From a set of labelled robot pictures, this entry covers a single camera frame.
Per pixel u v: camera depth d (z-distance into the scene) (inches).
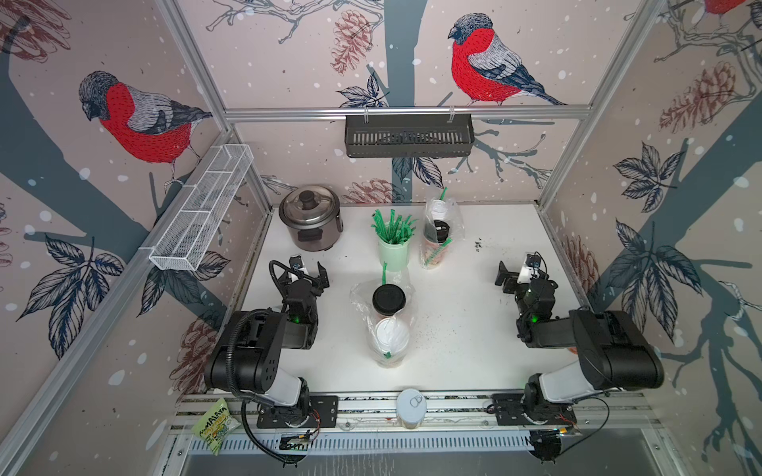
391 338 25.4
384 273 30.0
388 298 29.5
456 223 34.6
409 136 41.1
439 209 37.4
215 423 28.2
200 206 30.8
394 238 34.6
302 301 27.0
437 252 35.6
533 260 29.8
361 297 29.1
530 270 30.6
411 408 27.5
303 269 30.8
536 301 27.1
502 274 33.1
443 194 38.5
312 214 38.4
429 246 36.4
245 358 16.9
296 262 30.3
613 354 18.1
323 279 34.3
